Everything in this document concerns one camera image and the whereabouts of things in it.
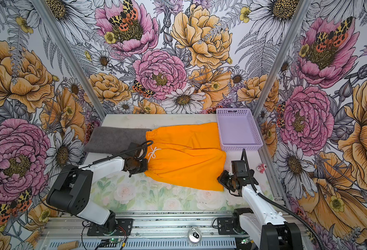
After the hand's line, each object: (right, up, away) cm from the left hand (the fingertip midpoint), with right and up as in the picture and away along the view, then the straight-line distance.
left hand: (145, 172), depth 92 cm
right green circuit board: (+51, -25, -20) cm, 60 cm away
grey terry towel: (-24, +18, +12) cm, 32 cm away
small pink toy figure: (+67, +3, -2) cm, 67 cm away
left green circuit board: (-8, -25, -21) cm, 33 cm away
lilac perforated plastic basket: (+60, +25, +21) cm, 68 cm away
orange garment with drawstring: (+26, +10, 0) cm, 28 cm away
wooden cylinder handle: (-26, -25, -24) cm, 44 cm away
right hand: (+41, -4, -7) cm, 42 cm away
